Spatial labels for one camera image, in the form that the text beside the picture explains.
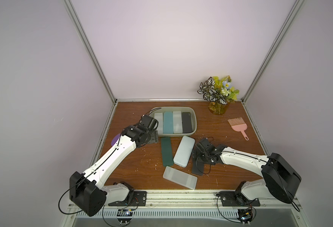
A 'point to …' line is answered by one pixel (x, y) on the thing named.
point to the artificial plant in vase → (219, 92)
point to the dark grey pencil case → (197, 167)
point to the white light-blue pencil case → (183, 153)
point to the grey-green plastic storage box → (157, 111)
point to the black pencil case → (186, 122)
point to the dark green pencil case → (167, 153)
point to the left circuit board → (124, 215)
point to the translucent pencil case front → (181, 177)
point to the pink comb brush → (238, 124)
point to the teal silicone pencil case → (168, 122)
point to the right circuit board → (245, 215)
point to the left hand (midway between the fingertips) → (153, 136)
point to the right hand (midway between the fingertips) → (197, 156)
